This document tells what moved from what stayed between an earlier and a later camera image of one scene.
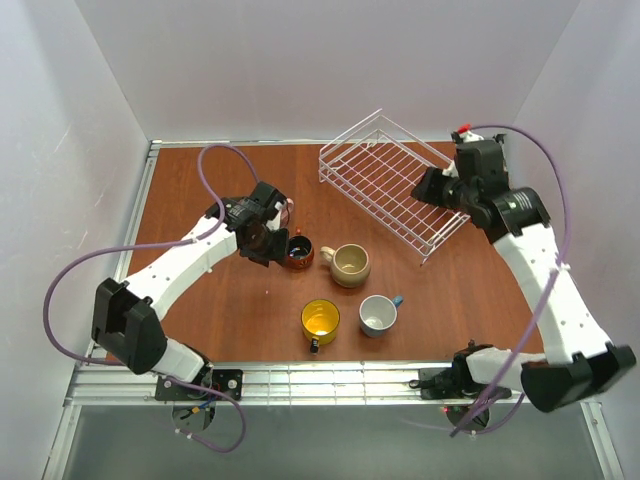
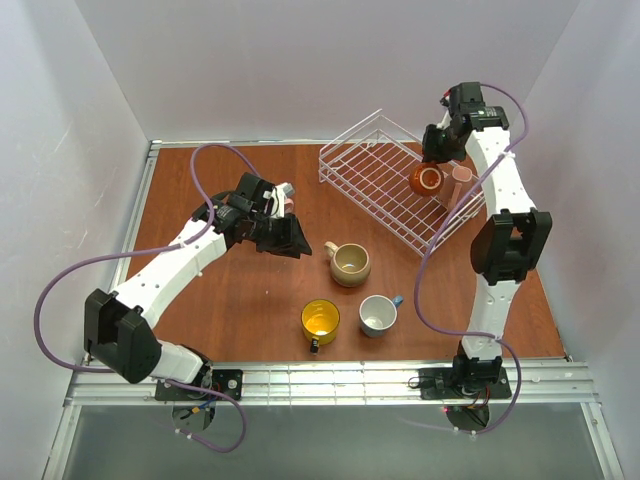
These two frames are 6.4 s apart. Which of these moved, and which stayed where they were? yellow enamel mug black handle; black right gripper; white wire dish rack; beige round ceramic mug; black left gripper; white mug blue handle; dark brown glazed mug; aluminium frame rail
Moved: black right gripper; black left gripper; dark brown glazed mug
Stayed: beige round ceramic mug; aluminium frame rail; white mug blue handle; white wire dish rack; yellow enamel mug black handle
